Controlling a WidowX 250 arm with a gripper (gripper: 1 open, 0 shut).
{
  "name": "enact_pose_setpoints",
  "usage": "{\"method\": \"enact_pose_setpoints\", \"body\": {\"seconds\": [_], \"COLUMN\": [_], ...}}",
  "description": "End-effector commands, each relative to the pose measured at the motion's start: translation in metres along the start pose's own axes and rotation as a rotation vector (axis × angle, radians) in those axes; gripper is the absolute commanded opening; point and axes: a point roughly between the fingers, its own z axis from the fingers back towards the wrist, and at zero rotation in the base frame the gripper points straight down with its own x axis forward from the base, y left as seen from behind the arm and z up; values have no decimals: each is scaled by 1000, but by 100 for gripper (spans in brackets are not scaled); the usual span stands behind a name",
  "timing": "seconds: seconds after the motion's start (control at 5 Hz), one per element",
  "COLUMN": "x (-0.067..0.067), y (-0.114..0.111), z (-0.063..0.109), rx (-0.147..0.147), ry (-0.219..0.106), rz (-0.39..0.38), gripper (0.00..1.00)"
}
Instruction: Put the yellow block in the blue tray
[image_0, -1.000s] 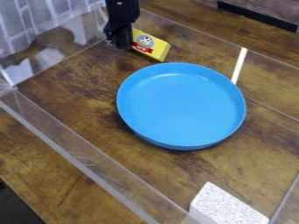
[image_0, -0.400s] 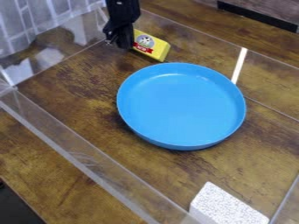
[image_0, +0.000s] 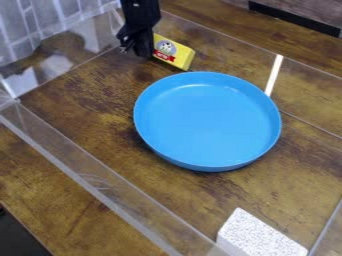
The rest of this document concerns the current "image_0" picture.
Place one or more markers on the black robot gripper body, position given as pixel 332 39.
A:
pixel 142 15

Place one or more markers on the white speckled foam block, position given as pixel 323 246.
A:
pixel 245 236

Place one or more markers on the round blue tray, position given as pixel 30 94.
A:
pixel 208 121

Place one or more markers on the yellow block with label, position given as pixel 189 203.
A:
pixel 173 53

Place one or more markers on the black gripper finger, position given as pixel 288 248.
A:
pixel 138 40

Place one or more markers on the clear acrylic enclosure wall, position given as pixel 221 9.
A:
pixel 88 186

